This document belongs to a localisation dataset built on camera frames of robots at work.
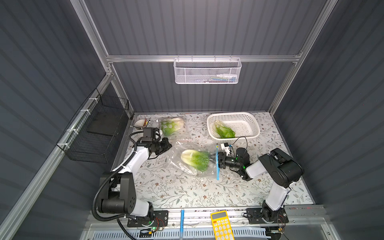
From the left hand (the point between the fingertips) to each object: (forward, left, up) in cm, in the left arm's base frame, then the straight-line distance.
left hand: (173, 146), depth 87 cm
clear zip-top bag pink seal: (+17, -3, -11) cm, 20 cm away
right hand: (-8, -22, -3) cm, 23 cm away
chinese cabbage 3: (+18, +4, -3) cm, 19 cm away
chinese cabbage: (+13, -32, -3) cm, 35 cm away
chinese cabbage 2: (-8, -16, -3) cm, 18 cm away
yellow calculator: (-39, -25, -11) cm, 48 cm away
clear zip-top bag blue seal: (-5, -1, -1) cm, 5 cm away
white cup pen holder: (+20, +26, -2) cm, 33 cm away
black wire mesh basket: (-4, +38, +16) cm, 42 cm away
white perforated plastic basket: (+25, -50, -10) cm, 57 cm away
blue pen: (-38, -6, -11) cm, 40 cm away
